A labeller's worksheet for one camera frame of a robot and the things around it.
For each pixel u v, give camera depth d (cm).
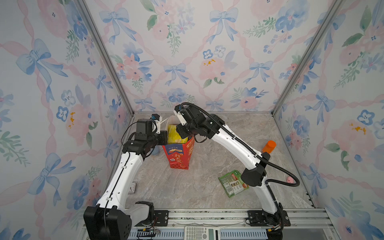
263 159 50
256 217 73
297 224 73
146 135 57
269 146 90
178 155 79
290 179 43
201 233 69
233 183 84
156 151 95
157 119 68
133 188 82
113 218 37
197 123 56
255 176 57
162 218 74
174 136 77
